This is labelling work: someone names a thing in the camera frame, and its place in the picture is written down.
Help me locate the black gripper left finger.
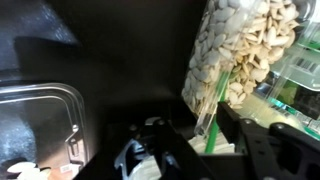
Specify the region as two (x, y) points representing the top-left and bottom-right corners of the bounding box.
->
(73, 118), (214, 180)

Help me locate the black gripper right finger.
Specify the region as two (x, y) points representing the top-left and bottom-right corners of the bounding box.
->
(216, 101), (320, 180)

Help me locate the green plastic spoon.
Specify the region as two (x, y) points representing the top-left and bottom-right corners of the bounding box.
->
(204, 71), (231, 154)

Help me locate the clear plastic lunchbox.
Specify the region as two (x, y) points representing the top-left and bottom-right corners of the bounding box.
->
(181, 0), (320, 136)

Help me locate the green capped clear bottle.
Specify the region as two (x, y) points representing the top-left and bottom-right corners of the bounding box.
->
(266, 41), (320, 92)
(238, 93), (320, 136)

